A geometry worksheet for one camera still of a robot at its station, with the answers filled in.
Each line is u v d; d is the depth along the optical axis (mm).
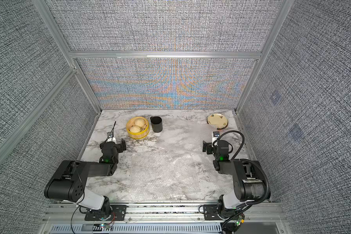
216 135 801
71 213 718
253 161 495
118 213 734
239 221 697
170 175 860
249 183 453
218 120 1099
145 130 1027
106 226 699
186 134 1052
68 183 455
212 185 821
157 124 1001
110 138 782
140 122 1038
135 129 1005
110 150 713
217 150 749
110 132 800
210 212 732
